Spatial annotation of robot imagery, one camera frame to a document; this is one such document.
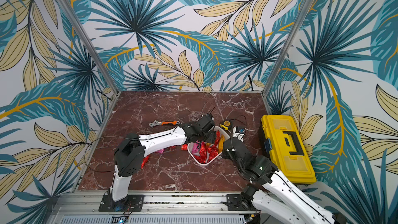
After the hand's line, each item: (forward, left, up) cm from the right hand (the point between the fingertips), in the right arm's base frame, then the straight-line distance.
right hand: (226, 144), depth 73 cm
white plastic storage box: (+1, +17, -14) cm, 22 cm away
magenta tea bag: (+6, +14, -15) cm, 21 cm away
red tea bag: (+7, +21, -17) cm, 28 cm away
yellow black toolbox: (+1, -29, -3) cm, 29 cm away
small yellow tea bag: (+7, 0, -13) cm, 15 cm away
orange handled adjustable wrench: (+24, +35, -17) cm, 46 cm away
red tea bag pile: (+3, +8, -14) cm, 17 cm away
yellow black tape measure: (+21, -5, -15) cm, 27 cm away
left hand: (+9, +5, -10) cm, 14 cm away
